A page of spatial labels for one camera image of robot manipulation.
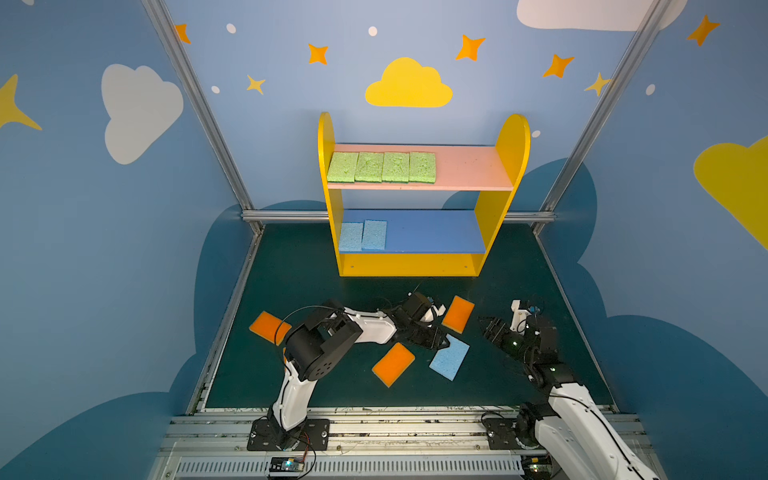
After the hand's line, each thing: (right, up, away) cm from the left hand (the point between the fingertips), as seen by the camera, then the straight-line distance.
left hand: (447, 341), depth 89 cm
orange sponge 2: (+5, +6, +9) cm, 12 cm away
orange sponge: (-17, -5, -4) cm, 18 cm away
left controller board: (-43, -25, -18) cm, 53 cm away
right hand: (+10, +8, -5) cm, 14 cm away
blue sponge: (-30, +33, +9) cm, 46 cm away
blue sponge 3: (0, -5, -3) cm, 5 cm away
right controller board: (+18, -26, -17) cm, 36 cm away
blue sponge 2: (-23, +33, +10) cm, 41 cm away
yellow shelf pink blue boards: (-3, +31, +10) cm, 32 cm away
